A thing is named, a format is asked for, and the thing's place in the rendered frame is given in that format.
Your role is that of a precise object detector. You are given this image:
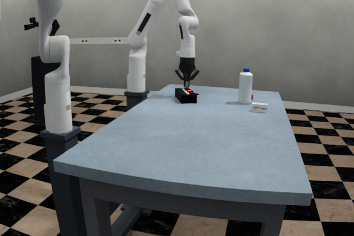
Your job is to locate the white bottle with blue cap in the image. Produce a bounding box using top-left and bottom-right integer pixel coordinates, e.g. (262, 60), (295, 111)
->
(238, 68), (253, 104)

